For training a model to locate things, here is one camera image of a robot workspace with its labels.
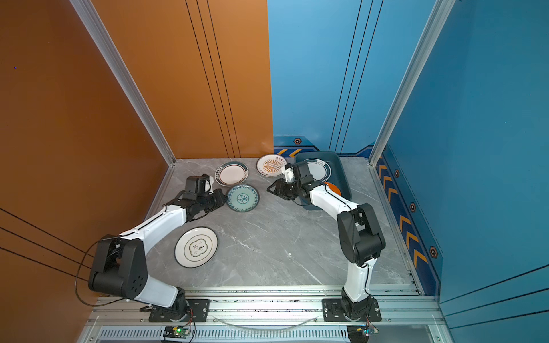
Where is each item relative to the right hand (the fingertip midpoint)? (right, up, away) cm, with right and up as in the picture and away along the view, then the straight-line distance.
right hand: (269, 190), depth 90 cm
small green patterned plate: (-11, -3, +2) cm, 12 cm away
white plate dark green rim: (-22, +8, +24) cm, 33 cm away
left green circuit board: (-31, -46, -19) cm, 59 cm away
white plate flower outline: (-30, -24, -2) cm, 38 cm away
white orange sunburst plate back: (-1, +13, +29) cm, 31 cm away
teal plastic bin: (+35, +6, +22) cm, 41 cm away
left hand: (-17, -2, +1) cm, 17 cm away
